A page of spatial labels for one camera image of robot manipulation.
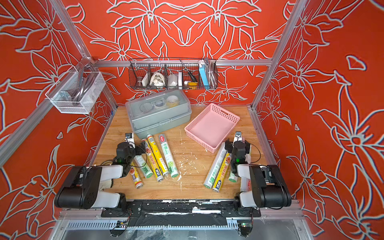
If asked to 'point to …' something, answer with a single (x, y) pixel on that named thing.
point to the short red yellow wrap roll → (136, 179)
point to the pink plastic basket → (211, 127)
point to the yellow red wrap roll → (152, 161)
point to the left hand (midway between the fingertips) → (137, 141)
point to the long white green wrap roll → (211, 177)
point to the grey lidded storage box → (151, 114)
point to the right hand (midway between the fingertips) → (235, 138)
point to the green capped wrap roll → (143, 165)
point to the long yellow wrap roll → (222, 173)
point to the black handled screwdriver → (193, 78)
